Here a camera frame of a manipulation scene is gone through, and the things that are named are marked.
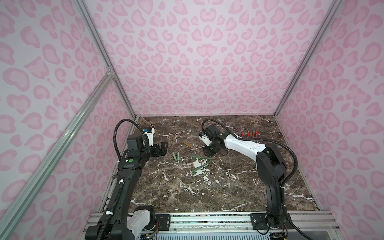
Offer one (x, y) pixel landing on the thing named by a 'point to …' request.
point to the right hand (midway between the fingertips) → (208, 150)
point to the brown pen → (192, 147)
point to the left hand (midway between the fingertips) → (159, 141)
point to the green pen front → (201, 166)
